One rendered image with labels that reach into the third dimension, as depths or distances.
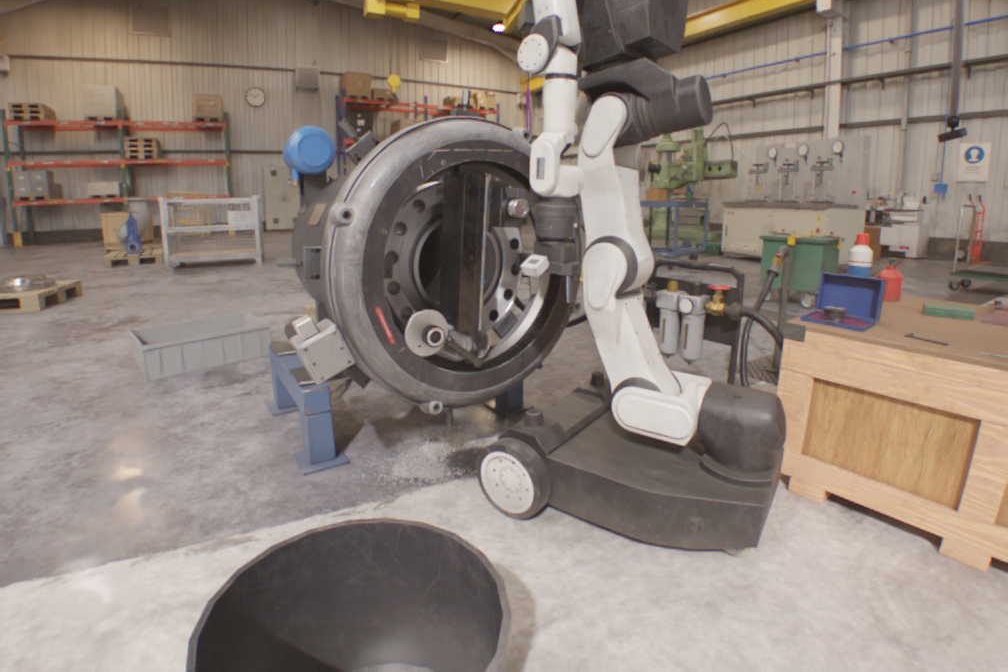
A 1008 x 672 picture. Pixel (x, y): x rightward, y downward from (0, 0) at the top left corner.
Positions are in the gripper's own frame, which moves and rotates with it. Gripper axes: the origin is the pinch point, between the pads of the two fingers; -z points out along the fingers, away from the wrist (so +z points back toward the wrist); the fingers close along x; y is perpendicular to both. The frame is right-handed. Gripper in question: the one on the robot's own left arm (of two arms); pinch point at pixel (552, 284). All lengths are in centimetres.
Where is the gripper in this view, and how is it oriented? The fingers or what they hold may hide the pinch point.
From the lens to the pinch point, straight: 108.3
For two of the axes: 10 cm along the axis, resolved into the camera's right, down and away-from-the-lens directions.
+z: 0.2, -9.7, -2.3
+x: -7.3, -1.7, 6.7
